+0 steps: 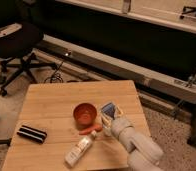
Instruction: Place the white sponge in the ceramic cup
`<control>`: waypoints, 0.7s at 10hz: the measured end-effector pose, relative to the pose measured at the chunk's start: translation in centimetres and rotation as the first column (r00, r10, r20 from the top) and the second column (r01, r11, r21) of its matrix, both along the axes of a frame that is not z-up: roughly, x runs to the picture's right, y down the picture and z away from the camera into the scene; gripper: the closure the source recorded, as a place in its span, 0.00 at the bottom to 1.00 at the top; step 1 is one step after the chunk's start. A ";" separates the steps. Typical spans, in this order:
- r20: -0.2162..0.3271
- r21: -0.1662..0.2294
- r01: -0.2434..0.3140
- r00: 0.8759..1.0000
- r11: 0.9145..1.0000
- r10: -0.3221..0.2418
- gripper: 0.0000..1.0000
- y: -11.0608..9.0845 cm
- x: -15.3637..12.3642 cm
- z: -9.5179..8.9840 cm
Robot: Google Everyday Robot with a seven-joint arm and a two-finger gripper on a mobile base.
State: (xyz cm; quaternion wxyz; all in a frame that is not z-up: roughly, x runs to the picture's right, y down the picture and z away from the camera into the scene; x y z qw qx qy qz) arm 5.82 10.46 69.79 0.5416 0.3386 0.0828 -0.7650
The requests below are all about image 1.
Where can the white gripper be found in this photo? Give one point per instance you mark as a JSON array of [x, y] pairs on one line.
[[113, 127]]

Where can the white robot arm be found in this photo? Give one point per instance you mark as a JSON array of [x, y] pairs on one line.
[[143, 153]]

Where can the orange ceramic cup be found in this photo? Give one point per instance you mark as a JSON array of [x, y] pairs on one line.
[[85, 114]]

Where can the orange carrot toy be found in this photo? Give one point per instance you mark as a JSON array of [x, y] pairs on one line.
[[96, 127]]

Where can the white plastic bottle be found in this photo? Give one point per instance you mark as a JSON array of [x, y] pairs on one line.
[[74, 155]]

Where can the wooden table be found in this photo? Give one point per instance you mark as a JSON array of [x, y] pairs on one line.
[[49, 107]]

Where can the black white striped eraser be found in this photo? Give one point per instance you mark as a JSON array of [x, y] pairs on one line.
[[32, 134]]

